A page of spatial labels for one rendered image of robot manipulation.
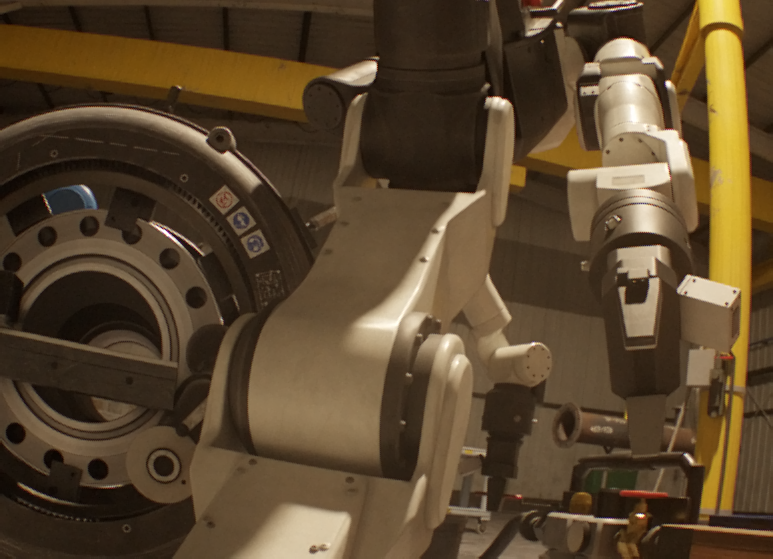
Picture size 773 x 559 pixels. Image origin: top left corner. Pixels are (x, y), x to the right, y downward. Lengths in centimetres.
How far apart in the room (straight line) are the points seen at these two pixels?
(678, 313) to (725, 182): 420
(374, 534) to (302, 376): 13
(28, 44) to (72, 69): 113
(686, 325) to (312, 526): 30
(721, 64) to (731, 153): 65
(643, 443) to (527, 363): 76
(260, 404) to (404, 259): 19
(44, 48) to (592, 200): 1353
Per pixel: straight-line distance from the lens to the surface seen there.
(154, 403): 110
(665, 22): 1340
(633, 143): 79
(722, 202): 470
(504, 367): 134
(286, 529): 53
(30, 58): 1402
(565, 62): 116
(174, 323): 126
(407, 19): 81
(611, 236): 61
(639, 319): 49
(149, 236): 128
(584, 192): 70
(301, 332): 60
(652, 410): 59
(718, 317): 55
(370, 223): 74
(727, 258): 457
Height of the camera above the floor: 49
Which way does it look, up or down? 15 degrees up
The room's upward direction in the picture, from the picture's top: 9 degrees clockwise
